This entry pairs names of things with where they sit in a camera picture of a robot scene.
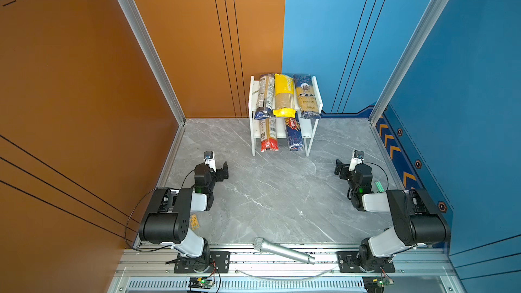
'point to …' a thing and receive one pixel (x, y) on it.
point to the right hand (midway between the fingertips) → (347, 161)
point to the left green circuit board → (200, 283)
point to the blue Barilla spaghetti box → (294, 133)
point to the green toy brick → (378, 186)
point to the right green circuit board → (376, 284)
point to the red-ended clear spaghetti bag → (268, 135)
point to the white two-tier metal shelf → (309, 125)
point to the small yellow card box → (194, 222)
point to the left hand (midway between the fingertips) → (215, 160)
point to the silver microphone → (262, 245)
